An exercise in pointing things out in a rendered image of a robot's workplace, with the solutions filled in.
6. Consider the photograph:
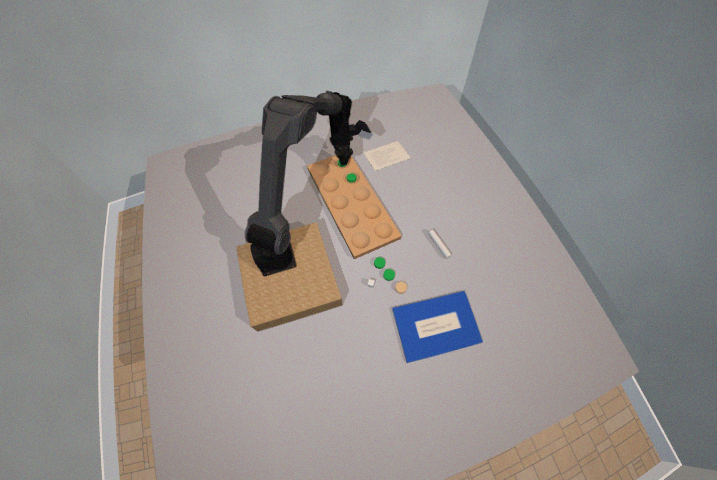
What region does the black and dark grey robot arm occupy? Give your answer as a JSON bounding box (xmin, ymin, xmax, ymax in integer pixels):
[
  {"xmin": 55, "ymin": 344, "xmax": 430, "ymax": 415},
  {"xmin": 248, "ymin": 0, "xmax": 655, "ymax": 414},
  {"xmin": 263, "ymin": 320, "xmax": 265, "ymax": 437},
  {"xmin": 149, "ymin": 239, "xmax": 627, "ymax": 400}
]
[{"xmin": 245, "ymin": 91, "xmax": 373, "ymax": 277}]

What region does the cream cylinder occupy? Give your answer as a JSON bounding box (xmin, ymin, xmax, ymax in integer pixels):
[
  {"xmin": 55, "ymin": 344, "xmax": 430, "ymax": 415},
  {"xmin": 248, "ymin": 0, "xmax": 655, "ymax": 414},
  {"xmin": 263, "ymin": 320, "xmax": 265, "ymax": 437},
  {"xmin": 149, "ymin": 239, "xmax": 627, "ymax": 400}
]
[{"xmin": 429, "ymin": 230, "xmax": 452, "ymax": 259}]

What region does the blue exercise book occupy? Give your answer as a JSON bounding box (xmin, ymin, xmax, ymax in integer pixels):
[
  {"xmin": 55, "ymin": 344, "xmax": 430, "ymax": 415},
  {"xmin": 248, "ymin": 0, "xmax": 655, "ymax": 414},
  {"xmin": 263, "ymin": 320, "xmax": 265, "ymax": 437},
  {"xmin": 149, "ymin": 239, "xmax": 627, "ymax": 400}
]
[{"xmin": 392, "ymin": 291, "xmax": 482, "ymax": 363}]

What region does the cream paper sheet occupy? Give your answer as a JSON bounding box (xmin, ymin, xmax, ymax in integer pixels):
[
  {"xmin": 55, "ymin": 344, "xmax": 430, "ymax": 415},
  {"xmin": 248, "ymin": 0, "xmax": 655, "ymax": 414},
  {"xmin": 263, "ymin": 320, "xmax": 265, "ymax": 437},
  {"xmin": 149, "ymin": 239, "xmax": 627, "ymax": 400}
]
[{"xmin": 363, "ymin": 141, "xmax": 410, "ymax": 170}]

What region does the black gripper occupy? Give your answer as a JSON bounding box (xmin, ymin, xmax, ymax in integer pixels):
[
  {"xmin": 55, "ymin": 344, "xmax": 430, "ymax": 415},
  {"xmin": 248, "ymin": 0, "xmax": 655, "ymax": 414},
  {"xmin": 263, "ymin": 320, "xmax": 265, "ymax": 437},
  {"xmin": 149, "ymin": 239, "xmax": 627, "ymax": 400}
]
[{"xmin": 329, "ymin": 131, "xmax": 353, "ymax": 166}]

